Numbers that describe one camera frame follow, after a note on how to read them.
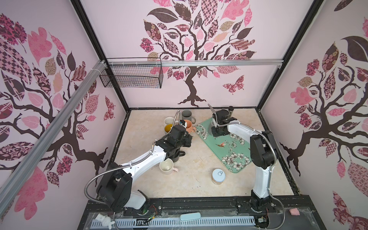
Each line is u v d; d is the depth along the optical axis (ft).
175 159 2.81
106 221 2.22
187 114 3.41
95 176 1.32
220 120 2.55
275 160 1.56
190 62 3.11
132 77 4.00
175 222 2.29
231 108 3.64
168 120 3.50
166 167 2.85
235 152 3.10
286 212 2.36
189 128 3.20
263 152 1.73
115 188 1.36
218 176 2.61
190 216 2.25
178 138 2.08
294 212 2.33
